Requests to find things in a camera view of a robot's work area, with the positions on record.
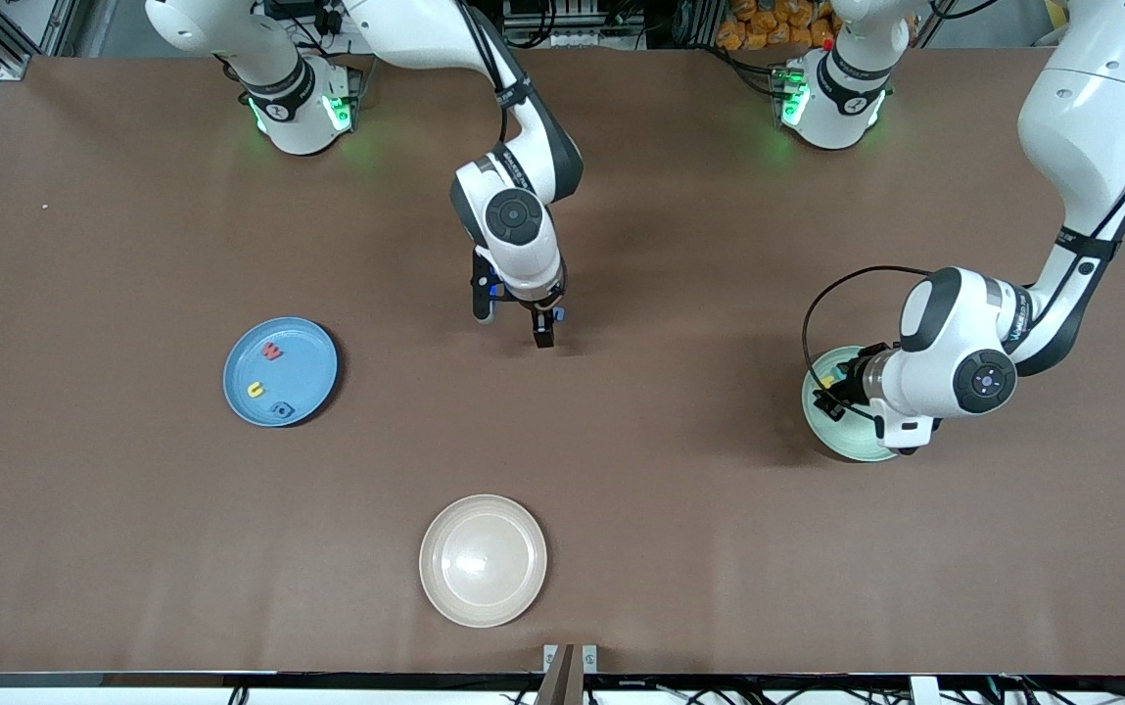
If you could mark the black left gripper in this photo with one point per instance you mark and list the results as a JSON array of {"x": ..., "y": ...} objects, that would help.
[{"x": 849, "y": 380}]

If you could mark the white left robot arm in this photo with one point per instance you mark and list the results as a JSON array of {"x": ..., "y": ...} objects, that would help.
[{"x": 1081, "y": 117}]

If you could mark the blue round plate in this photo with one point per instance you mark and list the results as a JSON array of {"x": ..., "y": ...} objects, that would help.
[{"x": 303, "y": 367}]

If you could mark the brown table mat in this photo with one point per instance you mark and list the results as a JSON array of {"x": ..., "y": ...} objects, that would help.
[{"x": 131, "y": 490}]

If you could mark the aluminium frame profile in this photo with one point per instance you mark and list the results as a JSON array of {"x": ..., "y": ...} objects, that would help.
[{"x": 14, "y": 67}]

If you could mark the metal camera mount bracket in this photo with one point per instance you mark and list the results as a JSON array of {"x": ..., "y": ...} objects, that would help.
[{"x": 562, "y": 685}]

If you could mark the red foam letter w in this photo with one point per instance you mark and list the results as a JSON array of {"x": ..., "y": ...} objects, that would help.
[{"x": 272, "y": 351}]

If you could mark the pale green round plate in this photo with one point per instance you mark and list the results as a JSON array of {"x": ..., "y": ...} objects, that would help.
[{"x": 817, "y": 421}]

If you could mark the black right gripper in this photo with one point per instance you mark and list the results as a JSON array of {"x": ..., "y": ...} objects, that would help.
[{"x": 543, "y": 324}]

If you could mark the beige round plate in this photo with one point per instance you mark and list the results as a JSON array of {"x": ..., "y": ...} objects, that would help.
[{"x": 482, "y": 560}]

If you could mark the blue foam letter a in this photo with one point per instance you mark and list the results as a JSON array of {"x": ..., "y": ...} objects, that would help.
[{"x": 280, "y": 409}]

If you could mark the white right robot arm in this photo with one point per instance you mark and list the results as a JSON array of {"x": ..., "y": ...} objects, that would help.
[{"x": 425, "y": 29}]

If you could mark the pile of orange packets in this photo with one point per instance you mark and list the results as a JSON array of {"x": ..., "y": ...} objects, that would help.
[{"x": 768, "y": 24}]

